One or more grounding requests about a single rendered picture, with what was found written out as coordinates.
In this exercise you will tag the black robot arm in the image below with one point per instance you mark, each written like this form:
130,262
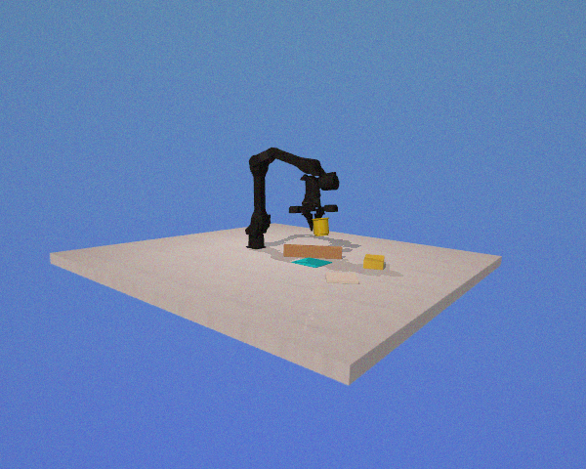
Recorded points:
259,165

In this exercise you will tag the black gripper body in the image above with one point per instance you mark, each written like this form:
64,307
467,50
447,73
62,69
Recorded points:
326,208

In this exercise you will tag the orange-brown rectangular bar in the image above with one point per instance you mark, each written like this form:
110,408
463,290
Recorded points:
312,251

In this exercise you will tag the yellow rectangular block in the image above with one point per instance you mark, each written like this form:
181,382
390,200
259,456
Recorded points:
375,262

